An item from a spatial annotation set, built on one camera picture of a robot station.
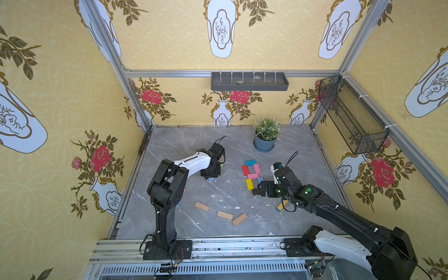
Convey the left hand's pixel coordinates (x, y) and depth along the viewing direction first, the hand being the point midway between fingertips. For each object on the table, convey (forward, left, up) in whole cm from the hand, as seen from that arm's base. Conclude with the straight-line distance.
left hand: (215, 174), depth 97 cm
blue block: (-4, -24, +1) cm, 25 cm away
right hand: (-13, -24, +10) cm, 29 cm away
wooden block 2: (-22, -4, 0) cm, 23 cm away
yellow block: (-7, -18, +2) cm, 20 cm away
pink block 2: (-2, -22, 0) cm, 22 cm away
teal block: (+7, -20, -1) cm, 22 cm away
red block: (+2, -17, -1) cm, 17 cm away
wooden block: (-18, +7, 0) cm, 19 cm away
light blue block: (-3, +2, +1) cm, 4 cm away
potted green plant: (+18, -30, +16) cm, 38 cm away
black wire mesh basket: (+6, -70, +27) cm, 75 cm away
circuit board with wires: (-41, +19, -3) cm, 46 cm away
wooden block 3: (-24, -11, +1) cm, 27 cm away
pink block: (+3, -24, 0) cm, 24 cm away
